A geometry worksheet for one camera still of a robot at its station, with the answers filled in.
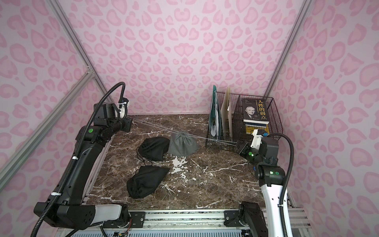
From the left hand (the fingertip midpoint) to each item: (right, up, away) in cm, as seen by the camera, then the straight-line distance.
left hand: (126, 116), depth 73 cm
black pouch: (+8, -34, +7) cm, 36 cm away
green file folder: (+46, -3, +15) cm, 48 cm away
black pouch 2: (+9, -19, +20) cm, 29 cm away
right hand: (+55, -13, -2) cm, 56 cm away
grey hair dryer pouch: (+27, -14, +3) cm, 31 cm away
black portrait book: (+72, +5, +19) cm, 74 cm away
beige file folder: (+53, +2, +13) cm, 54 cm away
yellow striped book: (+71, -5, +24) cm, 75 cm away
